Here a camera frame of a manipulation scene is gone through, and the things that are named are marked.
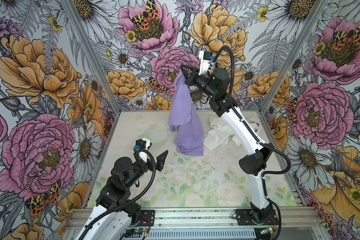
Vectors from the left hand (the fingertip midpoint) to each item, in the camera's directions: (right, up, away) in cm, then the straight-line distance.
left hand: (158, 152), depth 69 cm
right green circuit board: (+51, -37, +2) cm, 63 cm away
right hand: (+9, +36, -3) cm, 37 cm away
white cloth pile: (+35, +6, +33) cm, 48 cm away
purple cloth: (+11, +15, +15) cm, 24 cm away
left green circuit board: (-12, -38, +2) cm, 40 cm away
